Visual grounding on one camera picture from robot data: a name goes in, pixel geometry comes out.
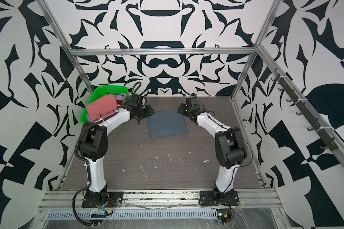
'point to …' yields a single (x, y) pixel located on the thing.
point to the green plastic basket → (100, 92)
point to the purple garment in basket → (120, 97)
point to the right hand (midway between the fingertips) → (181, 107)
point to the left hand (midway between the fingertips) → (153, 109)
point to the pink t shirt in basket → (102, 107)
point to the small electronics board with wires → (225, 215)
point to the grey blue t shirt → (166, 123)
